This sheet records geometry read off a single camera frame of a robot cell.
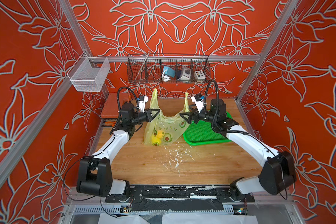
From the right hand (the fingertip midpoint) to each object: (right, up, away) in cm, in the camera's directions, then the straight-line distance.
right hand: (182, 110), depth 75 cm
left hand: (-13, 0, +3) cm, 13 cm away
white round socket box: (+4, +24, +16) cm, 29 cm away
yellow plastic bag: (-5, -11, +6) cm, 14 cm away
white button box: (+14, +25, +20) cm, 34 cm away
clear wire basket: (-63, +25, +20) cm, 71 cm away
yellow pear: (-15, -19, +13) cm, 27 cm away
